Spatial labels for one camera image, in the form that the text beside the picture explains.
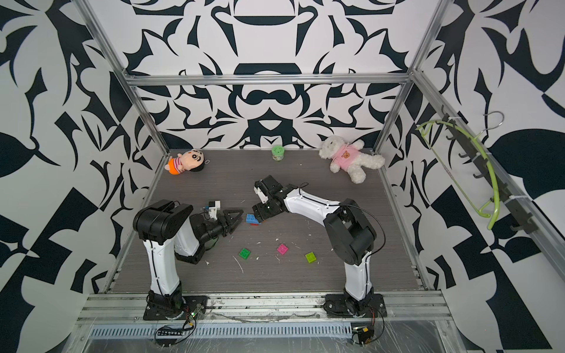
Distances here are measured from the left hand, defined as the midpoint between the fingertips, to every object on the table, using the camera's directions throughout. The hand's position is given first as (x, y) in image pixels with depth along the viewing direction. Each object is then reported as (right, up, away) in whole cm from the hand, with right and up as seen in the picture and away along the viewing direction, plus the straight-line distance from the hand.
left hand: (241, 211), depth 92 cm
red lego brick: (+5, -5, 0) cm, 8 cm away
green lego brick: (+3, -15, -7) cm, 16 cm away
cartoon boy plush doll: (-25, +22, +13) cm, 36 cm away
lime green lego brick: (+28, -16, -8) cm, 33 cm away
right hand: (+8, +1, 0) cm, 8 cm away
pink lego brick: (+17, -13, -6) cm, 22 cm away
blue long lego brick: (+4, -3, 0) cm, 5 cm away
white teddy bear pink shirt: (+49, +24, +16) cm, 57 cm away
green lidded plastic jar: (+14, +26, +21) cm, 37 cm away
